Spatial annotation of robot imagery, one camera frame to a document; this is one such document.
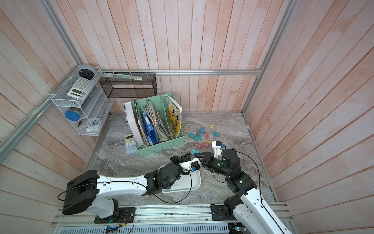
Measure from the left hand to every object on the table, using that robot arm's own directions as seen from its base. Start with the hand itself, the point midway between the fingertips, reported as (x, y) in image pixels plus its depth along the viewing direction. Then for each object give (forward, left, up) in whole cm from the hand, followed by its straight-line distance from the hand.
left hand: (187, 153), depth 74 cm
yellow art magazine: (+29, +8, +2) cm, 30 cm away
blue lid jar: (+17, +62, +11) cm, 65 cm away
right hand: (-2, -3, +3) cm, 5 cm away
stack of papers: (+18, +16, 0) cm, 25 cm away
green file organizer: (+38, +19, +1) cm, 42 cm away
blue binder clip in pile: (+29, -12, -19) cm, 37 cm away
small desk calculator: (+18, +40, -20) cm, 48 cm away
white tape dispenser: (+17, +56, +2) cm, 59 cm away
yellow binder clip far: (+33, -20, -16) cm, 42 cm away
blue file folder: (+13, +21, -2) cm, 25 cm away
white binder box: (+19, +33, +6) cm, 39 cm away
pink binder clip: (+17, -8, -19) cm, 26 cm away
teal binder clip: (+26, -4, -20) cm, 33 cm away
